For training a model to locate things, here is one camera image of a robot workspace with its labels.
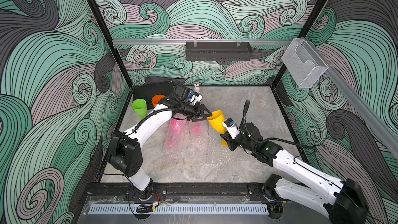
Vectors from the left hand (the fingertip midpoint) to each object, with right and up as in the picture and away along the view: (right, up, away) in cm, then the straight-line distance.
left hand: (210, 115), depth 74 cm
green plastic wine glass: (-42, +3, +19) cm, 46 cm away
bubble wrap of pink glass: (-13, -15, +19) cm, 27 cm away
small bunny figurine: (-6, +15, +36) cm, 39 cm away
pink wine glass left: (-19, -16, +9) cm, 26 cm away
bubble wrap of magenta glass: (-7, -23, +12) cm, 27 cm away
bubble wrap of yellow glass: (+7, -24, +11) cm, 27 cm away
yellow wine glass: (+2, -1, -5) cm, 6 cm away
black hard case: (-47, +14, +47) cm, 68 cm away
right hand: (+6, -11, +4) cm, 13 cm away
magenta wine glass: (-6, -10, +13) cm, 18 cm away
